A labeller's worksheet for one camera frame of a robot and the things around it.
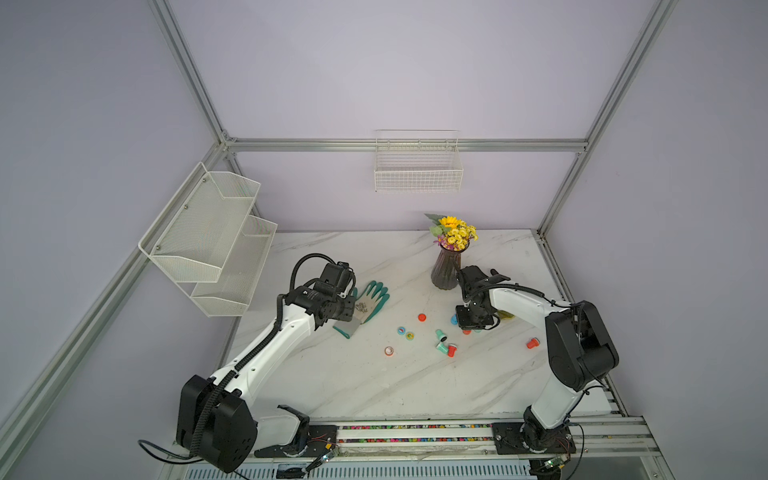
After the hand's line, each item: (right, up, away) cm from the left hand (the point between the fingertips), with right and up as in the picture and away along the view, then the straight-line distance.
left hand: (339, 309), depth 83 cm
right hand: (+40, -8, +9) cm, 41 cm away
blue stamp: (+33, -4, +3) cm, 34 cm away
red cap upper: (+24, -5, +13) cm, 28 cm away
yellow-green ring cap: (+21, -10, +9) cm, 25 cm away
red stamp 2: (+33, -14, +5) cm, 36 cm away
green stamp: (+30, -9, +8) cm, 33 cm away
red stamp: (+39, -9, +10) cm, 41 cm away
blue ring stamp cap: (+18, -8, +10) cm, 22 cm away
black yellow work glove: (+41, +10, -11) cm, 43 cm away
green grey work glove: (+6, -2, +15) cm, 17 cm away
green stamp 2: (+30, -13, +5) cm, 33 cm away
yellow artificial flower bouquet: (+33, +21, +2) cm, 39 cm away
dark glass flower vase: (+33, +11, +14) cm, 38 cm away
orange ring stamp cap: (+14, -14, +5) cm, 20 cm away
